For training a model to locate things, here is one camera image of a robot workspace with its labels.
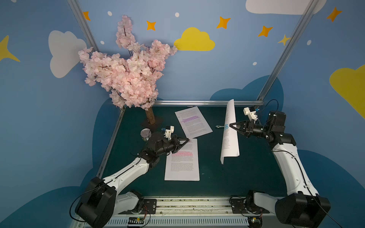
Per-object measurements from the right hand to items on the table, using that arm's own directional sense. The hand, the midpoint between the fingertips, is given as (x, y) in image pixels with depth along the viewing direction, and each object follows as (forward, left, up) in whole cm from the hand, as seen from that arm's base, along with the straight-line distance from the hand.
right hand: (232, 126), depth 68 cm
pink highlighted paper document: (-9, +24, -32) cm, 41 cm away
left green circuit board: (-39, +47, -35) cm, 70 cm away
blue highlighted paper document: (-9, +2, -3) cm, 10 cm away
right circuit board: (-35, -16, -36) cm, 53 cm away
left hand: (-2, +21, -9) cm, 23 cm away
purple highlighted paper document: (+28, +18, -34) cm, 47 cm away
